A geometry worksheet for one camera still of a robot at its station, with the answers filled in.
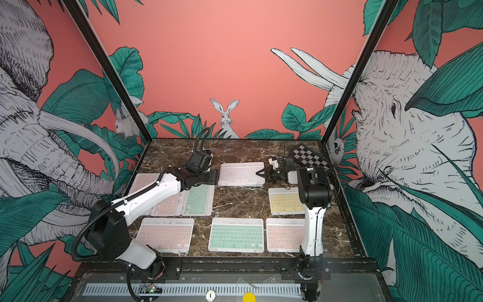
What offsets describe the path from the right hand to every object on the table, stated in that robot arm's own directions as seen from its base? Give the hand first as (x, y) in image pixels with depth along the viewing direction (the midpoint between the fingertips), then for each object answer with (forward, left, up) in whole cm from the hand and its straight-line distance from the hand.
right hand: (257, 171), depth 101 cm
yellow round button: (-55, +4, -4) cm, 55 cm away
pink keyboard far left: (-5, +63, -3) cm, 63 cm away
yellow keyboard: (-16, -14, -3) cm, 21 cm away
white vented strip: (-53, +52, -3) cm, 75 cm away
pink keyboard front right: (-32, -12, -5) cm, 34 cm away
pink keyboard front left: (-34, +40, -3) cm, 52 cm away
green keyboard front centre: (-32, +10, -4) cm, 34 cm away
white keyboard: (-1, +9, -1) cm, 9 cm away
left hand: (-10, +20, +12) cm, 25 cm away
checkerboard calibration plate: (+10, -31, -1) cm, 32 cm away
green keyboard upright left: (-16, +30, -3) cm, 34 cm away
